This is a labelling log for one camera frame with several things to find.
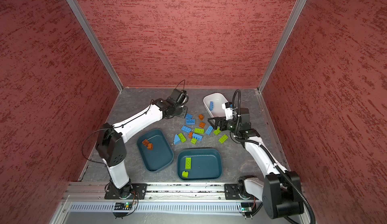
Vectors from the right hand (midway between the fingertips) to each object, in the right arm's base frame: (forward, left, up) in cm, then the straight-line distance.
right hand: (212, 122), depth 82 cm
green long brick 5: (-2, +18, -16) cm, 24 cm away
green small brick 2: (-4, +11, -15) cm, 19 cm away
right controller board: (-38, -15, -17) cm, 44 cm away
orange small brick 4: (+8, +5, -16) cm, 18 cm away
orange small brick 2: (-4, +40, -14) cm, 43 cm away
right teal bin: (-18, +8, -15) cm, 25 cm away
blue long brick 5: (-2, +8, -15) cm, 17 cm away
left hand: (+8, +17, -1) cm, 19 cm away
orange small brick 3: (+14, +6, -15) cm, 21 cm away
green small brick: (-23, +16, -14) cm, 31 cm away
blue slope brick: (-4, +21, -14) cm, 26 cm away
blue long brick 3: (+5, +16, -16) cm, 23 cm away
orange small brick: (-7, +37, -13) cm, 40 cm away
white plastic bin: (+26, -4, -15) cm, 30 cm away
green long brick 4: (-3, -8, -16) cm, 18 cm away
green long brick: (-17, +14, -16) cm, 28 cm away
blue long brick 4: (+4, +1, -17) cm, 17 cm away
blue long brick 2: (+10, +13, -15) cm, 23 cm away
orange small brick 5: (-1, +13, -14) cm, 19 cm away
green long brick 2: (+4, +7, -16) cm, 18 cm away
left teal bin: (-12, +30, -16) cm, 36 cm away
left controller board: (-36, +44, -16) cm, 59 cm away
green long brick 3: (+3, -5, -17) cm, 18 cm away
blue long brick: (+25, -3, -16) cm, 29 cm away
